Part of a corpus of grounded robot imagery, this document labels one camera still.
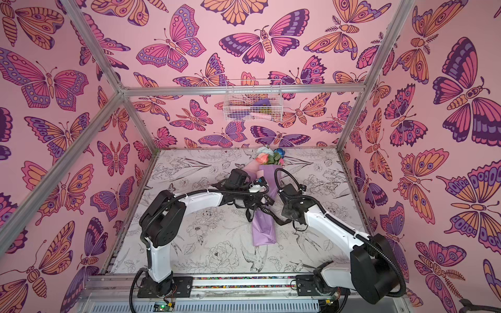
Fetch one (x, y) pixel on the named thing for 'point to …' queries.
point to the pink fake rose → (263, 158)
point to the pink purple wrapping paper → (263, 231)
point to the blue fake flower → (280, 151)
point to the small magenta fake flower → (281, 161)
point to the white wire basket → (255, 100)
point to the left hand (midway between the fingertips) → (263, 193)
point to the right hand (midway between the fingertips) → (291, 209)
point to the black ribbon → (250, 212)
